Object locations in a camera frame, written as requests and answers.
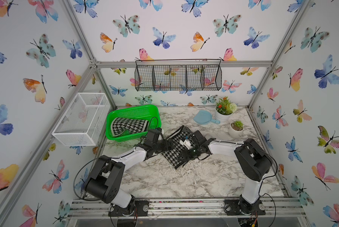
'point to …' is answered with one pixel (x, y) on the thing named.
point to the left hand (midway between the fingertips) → (173, 143)
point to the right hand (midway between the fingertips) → (181, 158)
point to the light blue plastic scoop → (204, 117)
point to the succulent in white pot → (236, 128)
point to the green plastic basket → (149, 113)
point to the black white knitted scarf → (119, 125)
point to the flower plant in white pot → (224, 109)
